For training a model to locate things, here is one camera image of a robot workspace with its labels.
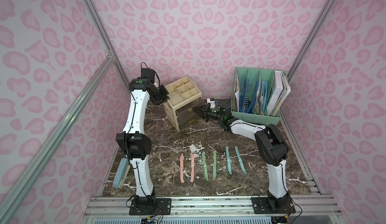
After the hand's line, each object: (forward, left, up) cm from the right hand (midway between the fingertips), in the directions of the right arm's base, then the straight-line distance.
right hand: (191, 109), depth 85 cm
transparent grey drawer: (0, +2, -1) cm, 2 cm away
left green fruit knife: (-27, -8, -22) cm, 36 cm away
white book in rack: (+14, -54, +1) cm, 56 cm away
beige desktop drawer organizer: (+8, +6, +2) cm, 10 cm away
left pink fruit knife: (-25, +5, -22) cm, 34 cm away
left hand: (+7, +12, +5) cm, 15 cm away
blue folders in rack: (+21, -33, -2) cm, 39 cm away
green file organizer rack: (+32, -43, -15) cm, 56 cm away
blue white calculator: (-30, +36, -16) cm, 50 cm away
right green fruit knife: (-23, -14, -22) cm, 35 cm away
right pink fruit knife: (-27, -1, -21) cm, 34 cm away
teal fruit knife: (-21, -22, -22) cm, 37 cm away
